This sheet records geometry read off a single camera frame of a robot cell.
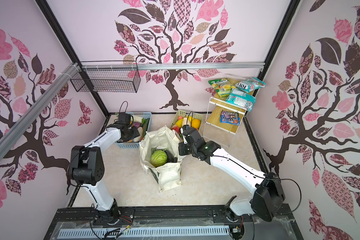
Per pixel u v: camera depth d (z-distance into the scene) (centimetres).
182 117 113
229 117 95
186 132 58
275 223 72
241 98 77
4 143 52
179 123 107
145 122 109
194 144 58
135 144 96
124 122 76
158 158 83
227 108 79
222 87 85
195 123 106
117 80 80
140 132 94
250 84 81
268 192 40
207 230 78
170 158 88
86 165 50
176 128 100
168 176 74
